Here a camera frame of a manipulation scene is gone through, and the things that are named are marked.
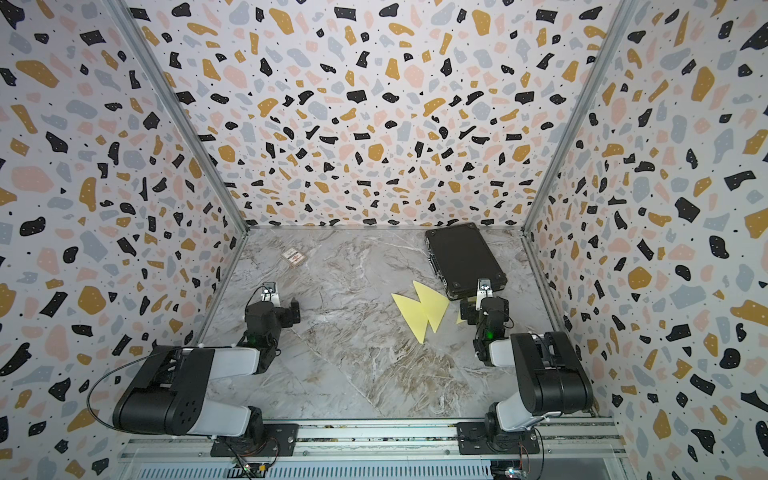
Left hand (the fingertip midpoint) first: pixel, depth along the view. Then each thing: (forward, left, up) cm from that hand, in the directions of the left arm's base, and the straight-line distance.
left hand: (279, 300), depth 92 cm
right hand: (+1, -65, -1) cm, 65 cm away
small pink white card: (+21, +2, -5) cm, 22 cm away
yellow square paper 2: (+3, -49, -10) cm, 50 cm away
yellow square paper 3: (-6, -56, -4) cm, 56 cm away
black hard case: (+20, -60, -4) cm, 63 cm away
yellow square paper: (-2, -42, -8) cm, 43 cm away
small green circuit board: (-42, -1, -8) cm, 43 cm away
